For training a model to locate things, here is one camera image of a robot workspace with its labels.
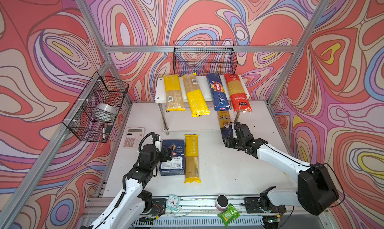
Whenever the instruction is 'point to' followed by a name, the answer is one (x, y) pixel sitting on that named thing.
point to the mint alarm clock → (172, 202)
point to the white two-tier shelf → (160, 96)
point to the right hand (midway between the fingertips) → (229, 143)
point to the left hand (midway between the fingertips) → (166, 145)
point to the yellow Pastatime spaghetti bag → (192, 158)
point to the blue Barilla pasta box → (176, 166)
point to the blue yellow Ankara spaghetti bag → (224, 116)
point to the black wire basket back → (197, 58)
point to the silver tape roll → (105, 112)
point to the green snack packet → (230, 214)
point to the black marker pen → (103, 132)
